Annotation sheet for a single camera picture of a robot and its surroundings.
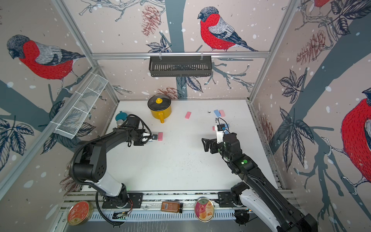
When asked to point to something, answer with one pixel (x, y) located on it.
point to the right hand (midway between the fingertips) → (210, 136)
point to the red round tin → (80, 213)
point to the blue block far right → (218, 114)
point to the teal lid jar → (121, 118)
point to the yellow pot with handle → (162, 115)
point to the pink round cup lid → (204, 210)
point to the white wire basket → (72, 121)
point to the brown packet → (170, 206)
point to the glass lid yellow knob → (159, 102)
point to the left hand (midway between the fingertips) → (146, 132)
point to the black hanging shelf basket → (180, 66)
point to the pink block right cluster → (214, 128)
